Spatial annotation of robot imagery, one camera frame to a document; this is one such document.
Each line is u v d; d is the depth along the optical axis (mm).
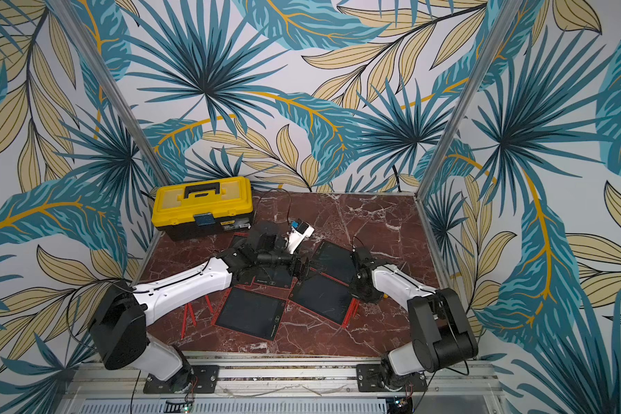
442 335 438
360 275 667
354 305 879
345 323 837
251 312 851
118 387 748
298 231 667
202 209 924
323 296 902
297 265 663
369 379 733
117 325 419
